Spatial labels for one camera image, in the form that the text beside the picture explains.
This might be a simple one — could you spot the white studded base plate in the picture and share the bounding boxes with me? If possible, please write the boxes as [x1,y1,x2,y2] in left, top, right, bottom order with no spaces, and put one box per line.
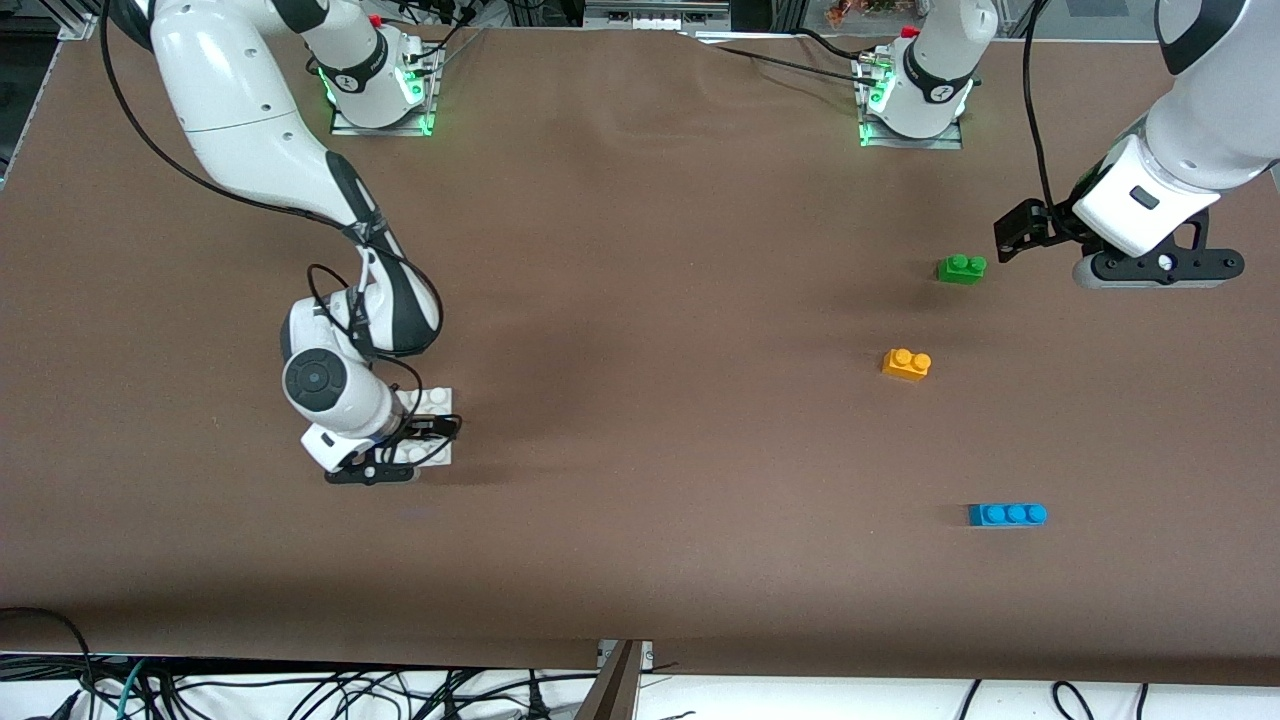
[385,388,454,469]

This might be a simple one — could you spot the blue three-stud block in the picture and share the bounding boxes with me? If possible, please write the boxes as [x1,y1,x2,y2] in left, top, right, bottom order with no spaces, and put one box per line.
[968,503,1049,529]

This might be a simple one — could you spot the brown table cover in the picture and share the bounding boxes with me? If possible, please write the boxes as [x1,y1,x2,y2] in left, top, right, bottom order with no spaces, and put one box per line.
[0,18,1280,689]

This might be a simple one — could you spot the white power strip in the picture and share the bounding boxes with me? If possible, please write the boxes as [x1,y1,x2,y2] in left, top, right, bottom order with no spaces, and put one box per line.
[583,0,733,33]

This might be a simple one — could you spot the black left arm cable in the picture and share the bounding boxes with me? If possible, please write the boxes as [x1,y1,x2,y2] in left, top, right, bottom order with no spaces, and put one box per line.
[1020,0,1063,208]

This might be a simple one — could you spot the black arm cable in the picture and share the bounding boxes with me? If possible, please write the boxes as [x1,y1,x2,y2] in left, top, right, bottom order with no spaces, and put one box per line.
[1020,0,1063,208]
[98,0,446,441]

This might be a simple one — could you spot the tangled black cables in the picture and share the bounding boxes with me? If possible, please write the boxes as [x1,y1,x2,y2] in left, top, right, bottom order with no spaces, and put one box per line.
[150,665,601,720]

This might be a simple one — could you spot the black base power cable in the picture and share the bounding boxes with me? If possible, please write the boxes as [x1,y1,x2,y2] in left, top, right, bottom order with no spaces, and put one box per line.
[690,35,881,91]

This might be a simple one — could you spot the aluminium frame profile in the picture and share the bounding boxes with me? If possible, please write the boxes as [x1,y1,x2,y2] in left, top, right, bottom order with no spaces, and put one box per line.
[575,640,653,720]

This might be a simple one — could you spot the teal cable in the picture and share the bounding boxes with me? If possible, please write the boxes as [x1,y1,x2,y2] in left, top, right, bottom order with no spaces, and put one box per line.
[112,658,151,720]

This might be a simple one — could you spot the black looped cable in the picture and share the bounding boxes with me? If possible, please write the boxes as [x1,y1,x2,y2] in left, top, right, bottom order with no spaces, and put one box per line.
[0,607,96,720]

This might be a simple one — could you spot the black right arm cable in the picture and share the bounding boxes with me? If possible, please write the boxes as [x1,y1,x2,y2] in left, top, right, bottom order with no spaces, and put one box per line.
[98,0,446,441]

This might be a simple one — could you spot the black base cable bundle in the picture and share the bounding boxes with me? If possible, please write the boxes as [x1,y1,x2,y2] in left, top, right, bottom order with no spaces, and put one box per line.
[395,0,491,76]

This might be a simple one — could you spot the aluminium corner frame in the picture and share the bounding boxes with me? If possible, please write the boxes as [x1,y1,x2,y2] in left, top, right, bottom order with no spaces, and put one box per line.
[55,0,136,41]

